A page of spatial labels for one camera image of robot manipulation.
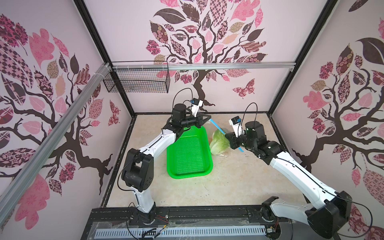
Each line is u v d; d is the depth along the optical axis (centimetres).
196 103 72
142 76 95
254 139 56
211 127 80
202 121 76
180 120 67
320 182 43
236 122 64
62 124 57
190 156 95
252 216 74
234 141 67
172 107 65
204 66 94
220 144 81
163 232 70
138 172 48
